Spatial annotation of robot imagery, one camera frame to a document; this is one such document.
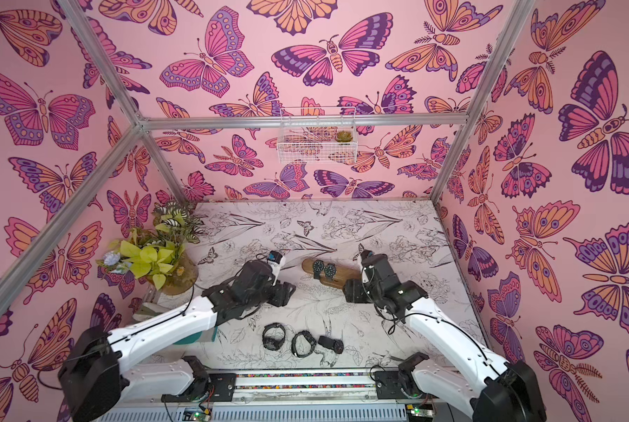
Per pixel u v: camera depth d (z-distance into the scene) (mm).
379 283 603
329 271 876
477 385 402
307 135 1004
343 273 876
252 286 618
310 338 787
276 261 722
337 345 792
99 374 389
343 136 925
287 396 730
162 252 765
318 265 897
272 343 778
